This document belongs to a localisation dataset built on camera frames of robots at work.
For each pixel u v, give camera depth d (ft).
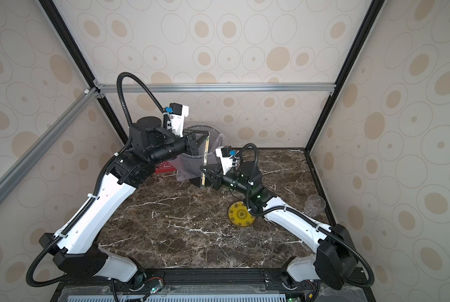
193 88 4.72
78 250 1.30
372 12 2.25
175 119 1.69
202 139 1.97
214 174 2.05
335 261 1.35
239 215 3.02
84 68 2.73
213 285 2.40
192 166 2.86
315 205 3.08
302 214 1.58
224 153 1.94
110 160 1.49
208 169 2.20
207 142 2.01
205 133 1.97
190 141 1.68
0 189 1.72
